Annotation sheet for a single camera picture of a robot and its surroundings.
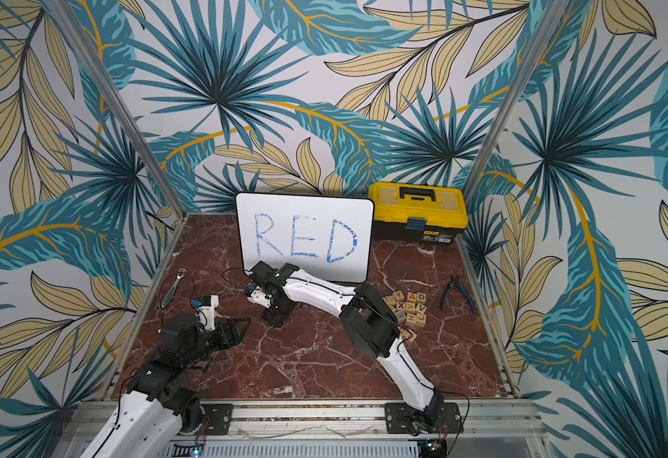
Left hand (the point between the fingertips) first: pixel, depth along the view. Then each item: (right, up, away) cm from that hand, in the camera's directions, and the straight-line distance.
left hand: (243, 326), depth 79 cm
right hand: (+8, +1, +10) cm, 13 cm away
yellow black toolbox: (+59, +35, +24) cm, 72 cm away
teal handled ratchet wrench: (-29, +12, +21) cm, 37 cm away
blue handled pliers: (+68, +10, +21) cm, 72 cm away
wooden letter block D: (+54, +5, +15) cm, 56 cm away
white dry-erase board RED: (+23, +25, +9) cm, 35 cm away
